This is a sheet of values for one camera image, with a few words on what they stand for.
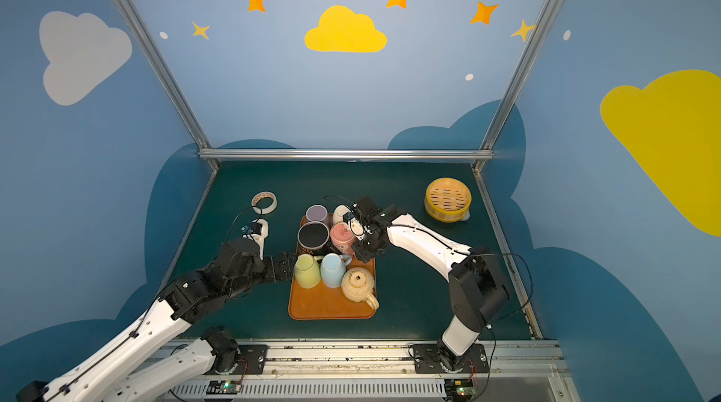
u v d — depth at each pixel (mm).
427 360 745
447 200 1032
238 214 1050
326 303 845
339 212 934
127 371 434
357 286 787
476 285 447
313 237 876
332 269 806
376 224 621
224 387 705
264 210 1050
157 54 861
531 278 453
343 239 864
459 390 712
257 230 658
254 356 749
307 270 803
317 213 957
